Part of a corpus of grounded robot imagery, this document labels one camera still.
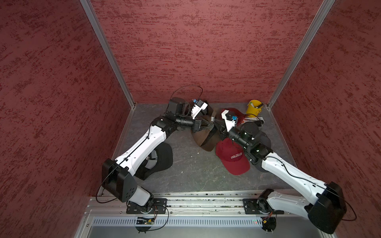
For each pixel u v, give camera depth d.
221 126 0.64
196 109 0.63
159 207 0.73
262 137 0.88
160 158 0.89
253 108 1.08
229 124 0.59
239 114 1.16
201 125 0.65
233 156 0.85
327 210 0.39
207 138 0.76
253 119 1.10
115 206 0.75
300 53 0.89
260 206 0.65
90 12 0.73
